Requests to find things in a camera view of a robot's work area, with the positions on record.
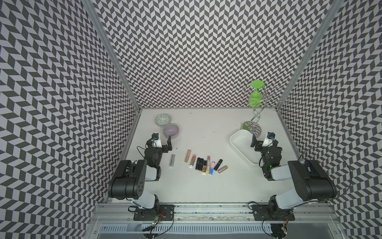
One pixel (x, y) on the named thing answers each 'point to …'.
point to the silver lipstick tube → (172, 160)
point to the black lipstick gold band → (220, 162)
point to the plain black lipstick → (201, 160)
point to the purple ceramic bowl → (171, 130)
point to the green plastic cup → (255, 97)
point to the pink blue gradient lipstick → (211, 172)
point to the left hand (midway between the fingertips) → (162, 136)
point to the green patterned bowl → (162, 119)
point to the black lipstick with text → (198, 166)
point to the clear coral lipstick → (193, 161)
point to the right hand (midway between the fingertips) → (260, 137)
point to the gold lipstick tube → (223, 169)
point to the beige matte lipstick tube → (187, 156)
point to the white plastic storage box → (240, 140)
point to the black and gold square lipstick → (204, 168)
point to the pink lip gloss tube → (208, 162)
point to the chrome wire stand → (268, 100)
